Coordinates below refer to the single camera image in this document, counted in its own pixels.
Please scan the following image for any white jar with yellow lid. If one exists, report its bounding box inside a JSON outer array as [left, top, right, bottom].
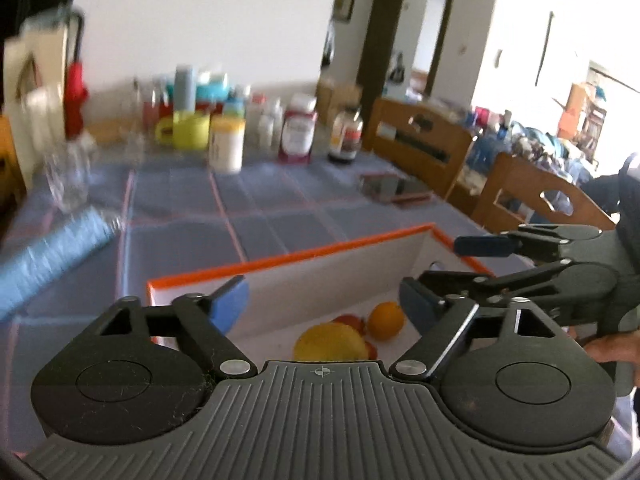
[[208, 114, 246, 174]]

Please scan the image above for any phone in brown case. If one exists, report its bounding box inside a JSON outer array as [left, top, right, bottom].
[[359, 172, 434, 206]]

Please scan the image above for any person's right hand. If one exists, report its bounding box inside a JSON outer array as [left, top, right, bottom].
[[580, 334, 627, 365]]

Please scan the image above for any dark bottle with white cap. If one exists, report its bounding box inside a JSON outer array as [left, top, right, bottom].
[[328, 104, 364, 164]]

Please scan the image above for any clear drinking glass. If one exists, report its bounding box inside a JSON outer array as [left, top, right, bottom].
[[44, 139, 92, 214]]

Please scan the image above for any small white bottle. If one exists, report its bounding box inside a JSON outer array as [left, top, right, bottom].
[[256, 109, 284, 150]]

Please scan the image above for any blue plaid tablecloth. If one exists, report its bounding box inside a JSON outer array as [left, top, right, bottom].
[[0, 147, 538, 461]]

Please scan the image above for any yellow cup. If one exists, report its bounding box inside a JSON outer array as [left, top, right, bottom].
[[154, 112, 211, 150]]

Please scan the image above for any grey-blue cylinder can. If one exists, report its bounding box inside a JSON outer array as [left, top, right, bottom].
[[173, 64, 196, 114]]

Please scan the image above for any wooden dining chair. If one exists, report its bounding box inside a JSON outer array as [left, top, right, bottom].
[[471, 152, 617, 235], [362, 97, 477, 212]]

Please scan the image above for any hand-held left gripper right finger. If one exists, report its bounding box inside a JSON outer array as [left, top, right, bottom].
[[389, 277, 583, 381]]

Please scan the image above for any brown cardboard box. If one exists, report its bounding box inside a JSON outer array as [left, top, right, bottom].
[[315, 79, 362, 124]]

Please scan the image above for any red umbrella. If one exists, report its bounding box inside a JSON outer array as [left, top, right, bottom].
[[63, 9, 89, 137]]

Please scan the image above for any dark wooden door frame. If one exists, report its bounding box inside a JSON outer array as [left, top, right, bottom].
[[364, 0, 462, 107]]

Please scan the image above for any orange cardboard box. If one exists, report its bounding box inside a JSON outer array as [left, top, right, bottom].
[[146, 223, 497, 362]]

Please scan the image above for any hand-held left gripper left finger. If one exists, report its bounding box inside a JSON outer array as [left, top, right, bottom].
[[75, 275, 258, 378]]

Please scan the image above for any small tangerine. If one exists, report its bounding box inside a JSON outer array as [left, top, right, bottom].
[[366, 301, 406, 342]]

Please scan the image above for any red supplement bottle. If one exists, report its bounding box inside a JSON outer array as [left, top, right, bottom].
[[278, 93, 319, 164]]

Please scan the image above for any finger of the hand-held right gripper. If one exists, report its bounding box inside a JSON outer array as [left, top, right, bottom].
[[454, 224, 603, 263], [419, 259, 618, 326]]

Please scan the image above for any glass jar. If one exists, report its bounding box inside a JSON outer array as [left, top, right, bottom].
[[124, 79, 147, 133]]

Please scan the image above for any teal bowl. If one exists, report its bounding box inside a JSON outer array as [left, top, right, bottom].
[[195, 73, 231, 102]]

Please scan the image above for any blue rolled cloth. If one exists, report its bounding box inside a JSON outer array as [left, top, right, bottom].
[[0, 207, 119, 322]]

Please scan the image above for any white paper bag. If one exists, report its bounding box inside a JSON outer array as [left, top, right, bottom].
[[4, 24, 69, 163]]

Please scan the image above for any red cherry tomato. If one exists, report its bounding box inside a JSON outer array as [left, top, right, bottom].
[[332, 313, 366, 336]]

